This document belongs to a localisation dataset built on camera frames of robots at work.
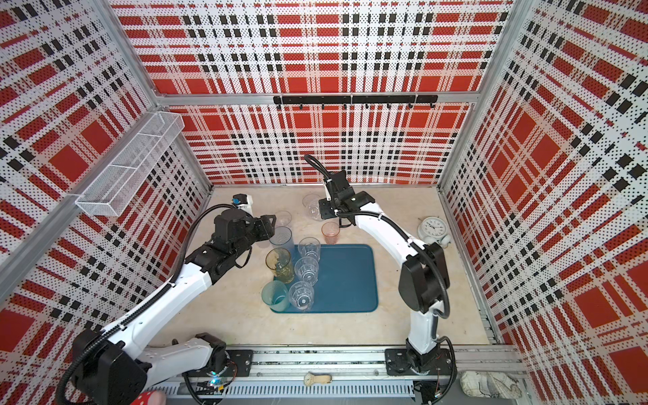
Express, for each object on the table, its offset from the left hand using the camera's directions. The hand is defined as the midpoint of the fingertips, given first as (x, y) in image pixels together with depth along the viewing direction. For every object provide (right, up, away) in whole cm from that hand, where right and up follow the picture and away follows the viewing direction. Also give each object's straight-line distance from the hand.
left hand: (272, 217), depth 80 cm
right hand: (+18, +4, +7) cm, 20 cm away
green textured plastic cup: (0, -26, +4) cm, 26 cm away
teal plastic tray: (+25, -23, +9) cm, 35 cm away
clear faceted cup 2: (+9, -20, +13) cm, 25 cm away
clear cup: (+10, +5, +24) cm, 26 cm away
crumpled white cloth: (+63, -45, -13) cm, 78 cm away
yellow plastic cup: (+1, -15, +4) cm, 15 cm away
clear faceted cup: (+11, -12, +14) cm, 21 cm away
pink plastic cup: (+18, -6, +20) cm, 27 cm away
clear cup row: (+9, -27, +6) cm, 29 cm away
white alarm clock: (+61, -6, +21) cm, 64 cm away
